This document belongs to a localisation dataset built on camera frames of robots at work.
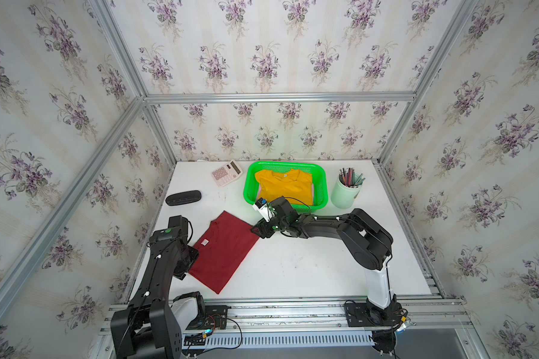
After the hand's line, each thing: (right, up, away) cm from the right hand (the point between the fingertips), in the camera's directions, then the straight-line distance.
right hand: (256, 226), depth 91 cm
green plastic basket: (+29, +20, +14) cm, 38 cm away
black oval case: (-35, +11, +11) cm, 38 cm away
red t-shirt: (-13, -7, -4) cm, 15 cm away
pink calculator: (-16, +23, +21) cm, 35 cm away
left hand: (-23, -12, -12) cm, 28 cm away
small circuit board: (-19, -32, -20) cm, 43 cm away
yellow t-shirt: (+18, +17, +13) cm, 28 cm away
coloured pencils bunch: (+40, +20, +4) cm, 45 cm away
